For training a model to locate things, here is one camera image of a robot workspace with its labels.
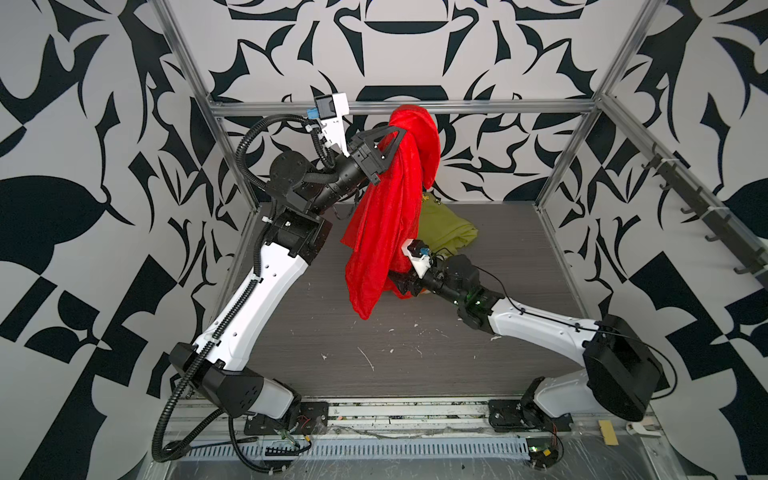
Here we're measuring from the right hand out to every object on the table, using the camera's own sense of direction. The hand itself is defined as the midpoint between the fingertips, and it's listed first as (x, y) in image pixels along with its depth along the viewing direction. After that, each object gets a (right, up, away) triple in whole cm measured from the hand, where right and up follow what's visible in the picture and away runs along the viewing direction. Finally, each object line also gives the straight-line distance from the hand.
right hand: (396, 256), depth 76 cm
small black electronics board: (+34, -46, -4) cm, 57 cm away
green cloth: (+17, +8, +30) cm, 35 cm away
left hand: (+1, +23, -30) cm, 38 cm away
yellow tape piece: (+50, -42, -3) cm, 66 cm away
